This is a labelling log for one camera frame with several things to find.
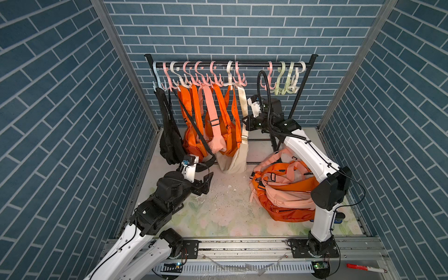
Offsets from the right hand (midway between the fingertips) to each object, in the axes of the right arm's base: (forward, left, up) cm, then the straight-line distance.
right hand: (243, 119), depth 81 cm
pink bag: (-27, -21, -21) cm, 40 cm away
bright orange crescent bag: (-10, -29, -30) cm, 43 cm away
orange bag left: (-6, +24, -9) cm, 26 cm away
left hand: (-26, +12, -5) cm, 29 cm away
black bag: (-5, +37, -18) cm, 42 cm away
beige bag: (-12, +2, -18) cm, 22 cm away
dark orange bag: (-33, -25, -26) cm, 49 cm away
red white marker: (-49, -53, -32) cm, 79 cm away
